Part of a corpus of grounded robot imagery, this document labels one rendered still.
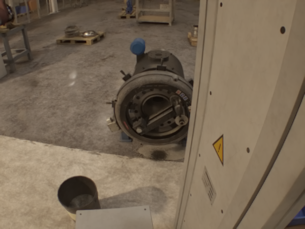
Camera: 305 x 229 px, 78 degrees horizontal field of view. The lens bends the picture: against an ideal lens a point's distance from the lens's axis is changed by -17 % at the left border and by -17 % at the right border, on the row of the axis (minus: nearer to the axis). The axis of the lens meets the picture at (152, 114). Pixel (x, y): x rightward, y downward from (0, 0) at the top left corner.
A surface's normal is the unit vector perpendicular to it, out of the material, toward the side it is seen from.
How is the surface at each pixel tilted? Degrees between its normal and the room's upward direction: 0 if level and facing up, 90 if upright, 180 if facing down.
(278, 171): 90
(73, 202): 0
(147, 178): 0
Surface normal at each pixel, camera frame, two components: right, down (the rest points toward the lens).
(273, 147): -0.99, 0.08
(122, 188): 0.00, -0.81
